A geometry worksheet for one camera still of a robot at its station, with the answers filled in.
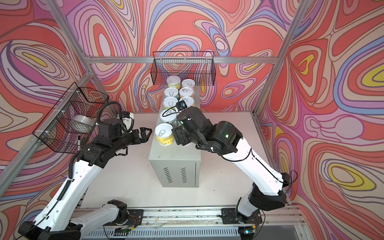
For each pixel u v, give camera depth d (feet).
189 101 2.31
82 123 2.31
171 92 2.41
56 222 1.21
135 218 2.36
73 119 2.26
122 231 2.32
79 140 2.41
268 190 1.24
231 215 2.42
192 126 1.32
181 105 1.58
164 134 1.89
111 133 1.63
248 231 2.31
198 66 3.16
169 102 2.26
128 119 2.01
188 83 2.57
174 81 2.51
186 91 2.44
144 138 2.04
